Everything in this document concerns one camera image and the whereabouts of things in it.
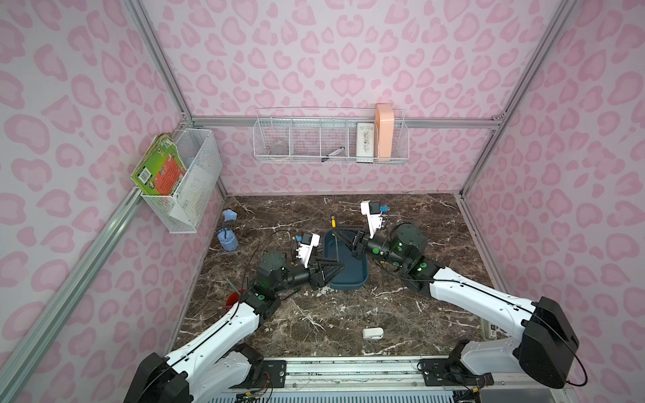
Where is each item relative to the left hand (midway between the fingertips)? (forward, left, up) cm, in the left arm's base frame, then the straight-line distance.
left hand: (341, 266), depth 68 cm
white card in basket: (+45, -9, +8) cm, 47 cm away
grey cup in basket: (+49, +23, +3) cm, 55 cm away
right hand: (+5, +2, +8) cm, 10 cm away
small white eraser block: (-11, -10, -23) cm, 27 cm away
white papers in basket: (+21, +49, +1) cm, 54 cm away
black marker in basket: (+44, +4, +3) cm, 44 cm away
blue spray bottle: (+21, +43, -17) cm, 51 cm away
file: (+7, +2, +9) cm, 12 cm away
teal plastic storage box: (+8, -5, -22) cm, 24 cm away
